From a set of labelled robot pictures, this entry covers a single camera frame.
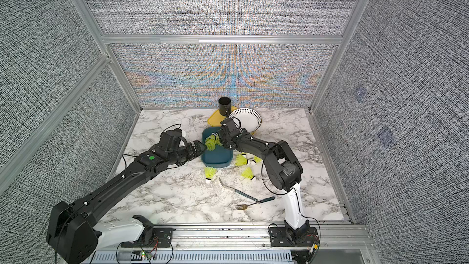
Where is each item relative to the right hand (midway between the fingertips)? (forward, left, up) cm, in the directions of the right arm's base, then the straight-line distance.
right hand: (215, 128), depth 96 cm
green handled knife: (-31, -14, -10) cm, 36 cm away
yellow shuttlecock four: (-22, +2, -7) cm, 23 cm away
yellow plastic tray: (+4, -20, -9) cm, 22 cm away
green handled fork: (-37, -13, -10) cm, 40 cm away
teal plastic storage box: (-14, -3, -6) cm, 15 cm away
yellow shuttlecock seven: (-15, -22, -8) cm, 27 cm away
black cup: (+19, -4, -3) cm, 20 cm away
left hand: (-17, +3, +8) cm, 19 cm away
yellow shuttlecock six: (-22, -16, -7) cm, 28 cm away
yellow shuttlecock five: (-14, -14, -8) cm, 21 cm away
